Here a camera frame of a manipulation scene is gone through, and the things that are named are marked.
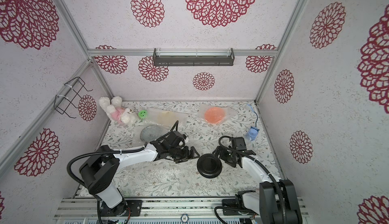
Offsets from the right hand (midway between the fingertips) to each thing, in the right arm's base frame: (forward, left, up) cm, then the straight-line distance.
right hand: (218, 154), depth 88 cm
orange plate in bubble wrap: (+30, -1, -2) cm, 30 cm away
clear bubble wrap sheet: (-13, +20, -3) cm, 24 cm away
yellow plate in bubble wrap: (+29, +37, -1) cm, 47 cm away
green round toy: (+28, +52, +2) cm, 59 cm away
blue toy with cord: (+14, -22, +2) cm, 26 cm away
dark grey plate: (-5, +6, -6) cm, 9 cm away
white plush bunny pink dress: (+23, +66, +10) cm, 71 cm away
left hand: (-4, +14, +4) cm, 15 cm away
